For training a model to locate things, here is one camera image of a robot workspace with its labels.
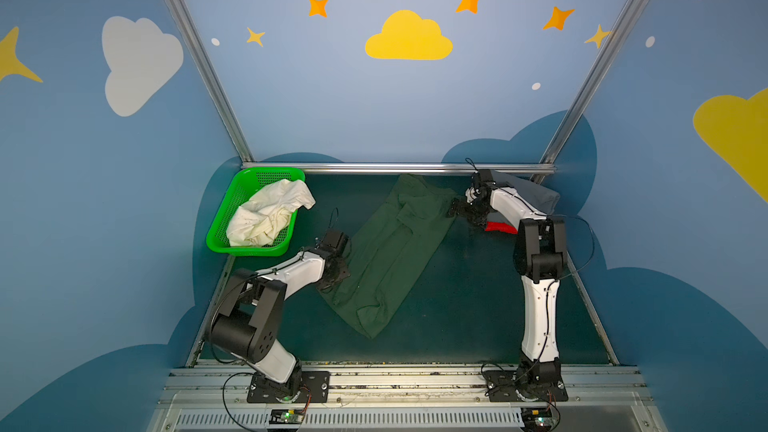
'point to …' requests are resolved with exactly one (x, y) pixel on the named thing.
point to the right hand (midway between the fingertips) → (459, 215)
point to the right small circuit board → (536, 418)
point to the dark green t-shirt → (388, 255)
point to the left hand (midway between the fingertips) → (344, 277)
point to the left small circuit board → (286, 416)
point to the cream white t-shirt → (262, 219)
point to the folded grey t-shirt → (534, 194)
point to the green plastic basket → (252, 182)
